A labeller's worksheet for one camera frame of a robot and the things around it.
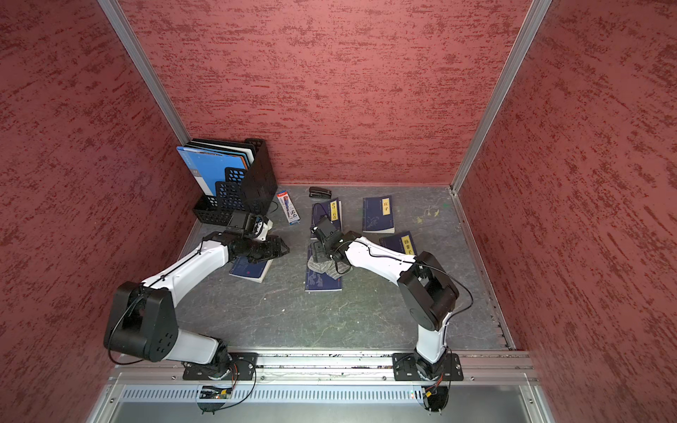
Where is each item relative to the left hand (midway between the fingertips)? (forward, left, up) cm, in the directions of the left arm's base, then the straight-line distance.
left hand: (279, 256), depth 87 cm
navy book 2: (+27, -16, -7) cm, 32 cm away
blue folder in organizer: (+26, +26, +17) cm, 40 cm away
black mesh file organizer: (+25, +17, +14) cm, 33 cm away
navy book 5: (-5, -14, -8) cm, 17 cm away
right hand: (+2, -15, -2) cm, 15 cm away
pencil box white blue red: (+26, +1, -8) cm, 27 cm away
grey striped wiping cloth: (-8, -19, +8) cm, 22 cm away
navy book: (-3, +10, -6) cm, 12 cm away
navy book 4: (+11, -44, -8) cm, 46 cm away
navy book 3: (+25, -36, -9) cm, 45 cm away
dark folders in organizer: (+31, +16, +22) cm, 41 cm away
